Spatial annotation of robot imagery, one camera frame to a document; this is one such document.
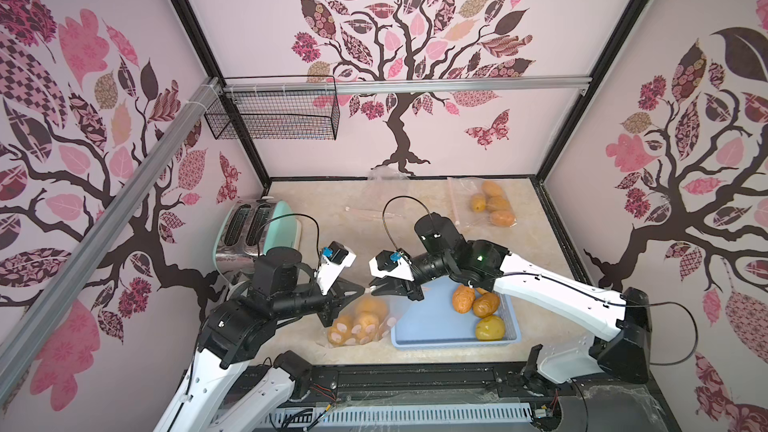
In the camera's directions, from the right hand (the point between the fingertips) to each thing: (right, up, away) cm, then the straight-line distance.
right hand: (371, 282), depth 63 cm
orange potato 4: (+43, +12, +40) cm, 60 cm away
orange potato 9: (+31, -11, +19) cm, 37 cm away
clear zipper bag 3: (+2, +21, +51) cm, 55 cm away
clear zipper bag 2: (+3, -12, +9) cm, 15 cm away
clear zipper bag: (+32, +22, +51) cm, 64 cm away
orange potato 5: (-1, -8, +11) cm, 14 cm away
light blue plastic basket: (+17, -17, +22) cm, 33 cm away
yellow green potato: (+31, -17, +15) cm, 38 cm away
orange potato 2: (+36, +17, +44) cm, 59 cm away
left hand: (-3, -3, -1) cm, 4 cm away
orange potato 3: (+43, +17, +44) cm, 64 cm away
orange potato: (+43, +23, +50) cm, 70 cm away
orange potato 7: (-1, -12, +4) cm, 12 cm away
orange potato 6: (-7, -11, +1) cm, 13 cm away
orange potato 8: (+25, -10, +20) cm, 34 cm away
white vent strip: (+6, -35, +7) cm, 36 cm away
